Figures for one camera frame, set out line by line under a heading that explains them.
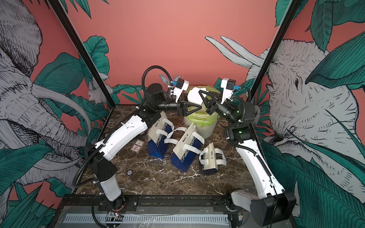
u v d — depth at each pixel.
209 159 0.65
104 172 0.47
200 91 0.56
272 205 0.36
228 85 0.49
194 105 0.57
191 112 0.58
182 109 0.55
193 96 0.57
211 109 0.52
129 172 0.84
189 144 0.75
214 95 0.53
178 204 0.75
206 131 0.89
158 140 0.79
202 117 0.77
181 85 0.53
